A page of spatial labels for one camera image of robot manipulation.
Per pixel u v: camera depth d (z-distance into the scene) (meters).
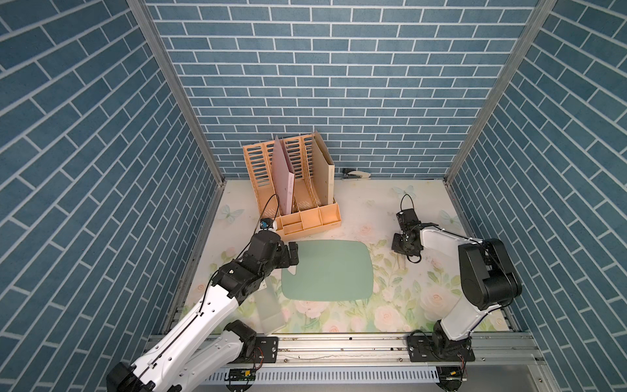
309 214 0.98
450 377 0.71
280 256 0.68
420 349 0.74
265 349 0.75
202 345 0.46
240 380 0.71
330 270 0.92
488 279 0.48
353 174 1.25
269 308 0.82
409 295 0.85
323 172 0.89
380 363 0.74
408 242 0.76
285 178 0.83
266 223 0.67
